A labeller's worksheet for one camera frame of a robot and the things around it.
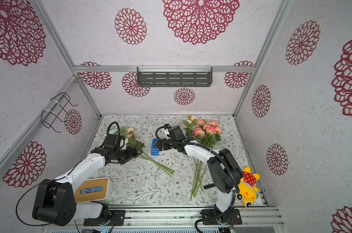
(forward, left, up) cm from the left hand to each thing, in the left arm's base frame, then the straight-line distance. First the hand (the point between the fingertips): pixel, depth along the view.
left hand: (137, 155), depth 87 cm
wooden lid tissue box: (-18, +23, -7) cm, 30 cm away
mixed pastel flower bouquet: (+12, +7, -2) cm, 13 cm away
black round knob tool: (-15, -42, -10) cm, 46 cm away
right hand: (+8, -13, +2) cm, 16 cm away
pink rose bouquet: (+20, -44, -5) cm, 48 cm away
